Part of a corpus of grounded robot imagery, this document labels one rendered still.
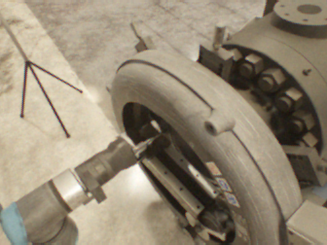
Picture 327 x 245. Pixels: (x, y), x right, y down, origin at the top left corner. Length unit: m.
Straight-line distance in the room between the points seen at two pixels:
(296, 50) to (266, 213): 0.50
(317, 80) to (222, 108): 0.41
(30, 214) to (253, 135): 0.47
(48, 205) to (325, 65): 0.82
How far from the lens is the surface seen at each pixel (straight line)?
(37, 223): 0.60
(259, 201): 0.55
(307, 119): 0.80
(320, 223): 0.59
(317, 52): 0.89
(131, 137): 0.84
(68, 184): 0.59
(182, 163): 0.85
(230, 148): 0.50
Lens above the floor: 1.31
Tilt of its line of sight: 48 degrees down
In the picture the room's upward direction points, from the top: 6 degrees counter-clockwise
